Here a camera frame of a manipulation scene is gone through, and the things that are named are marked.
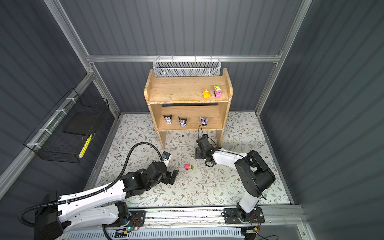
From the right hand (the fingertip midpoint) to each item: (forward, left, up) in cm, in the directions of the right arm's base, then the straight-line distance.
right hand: (202, 152), depth 95 cm
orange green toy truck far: (-10, 0, +19) cm, 22 cm away
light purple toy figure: (+6, -1, +23) cm, 24 cm away
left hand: (-15, +17, +10) cm, 25 cm away
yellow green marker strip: (-14, +55, +27) cm, 62 cm away
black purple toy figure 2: (+8, +19, +23) cm, 31 cm away
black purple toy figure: (+6, +11, +24) cm, 27 cm away
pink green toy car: (-10, +9, 0) cm, 13 cm away
